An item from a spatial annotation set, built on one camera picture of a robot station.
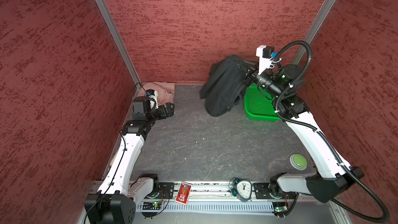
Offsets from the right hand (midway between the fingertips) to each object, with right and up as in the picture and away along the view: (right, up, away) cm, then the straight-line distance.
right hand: (236, 63), depth 59 cm
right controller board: (+24, -66, +12) cm, 71 cm away
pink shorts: (-40, -10, +48) cm, 63 cm away
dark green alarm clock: (+6, -57, +13) cm, 58 cm away
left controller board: (-39, -67, +14) cm, 79 cm away
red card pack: (-22, -59, +14) cm, 65 cm away
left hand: (-32, -19, +20) cm, 42 cm away
